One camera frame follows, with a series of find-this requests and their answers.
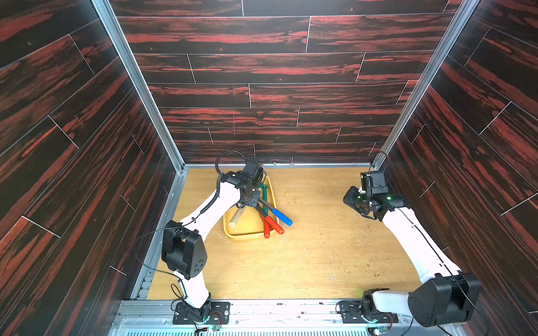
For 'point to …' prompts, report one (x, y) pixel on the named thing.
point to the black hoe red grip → (271, 221)
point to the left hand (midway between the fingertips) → (251, 199)
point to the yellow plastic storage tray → (250, 225)
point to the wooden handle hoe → (236, 216)
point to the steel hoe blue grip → (276, 213)
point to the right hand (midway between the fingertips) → (351, 196)
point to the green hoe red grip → (266, 227)
